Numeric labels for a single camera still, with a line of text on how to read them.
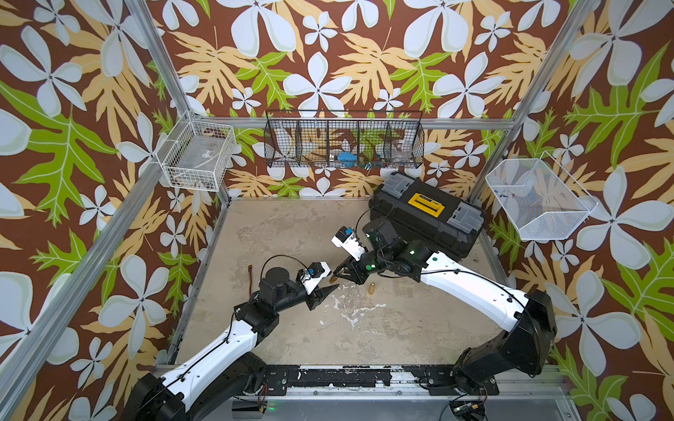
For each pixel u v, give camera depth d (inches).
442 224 34.9
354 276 25.1
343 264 26.5
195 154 33.9
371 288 34.9
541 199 32.5
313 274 24.7
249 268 38.5
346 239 25.6
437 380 29.5
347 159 37.0
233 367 23.7
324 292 26.7
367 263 25.1
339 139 38.2
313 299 26.2
